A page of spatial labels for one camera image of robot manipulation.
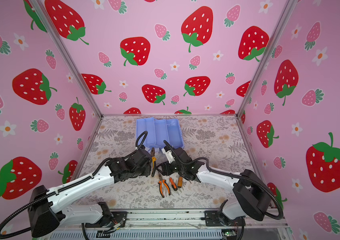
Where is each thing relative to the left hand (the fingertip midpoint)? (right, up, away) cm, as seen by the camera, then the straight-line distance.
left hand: (151, 167), depth 78 cm
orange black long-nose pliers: (+5, -10, +8) cm, 13 cm away
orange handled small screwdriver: (+12, -11, +6) cm, 17 cm away
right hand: (+4, 0, +1) cm, 4 cm away
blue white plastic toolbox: (+2, +20, +23) cm, 30 cm away
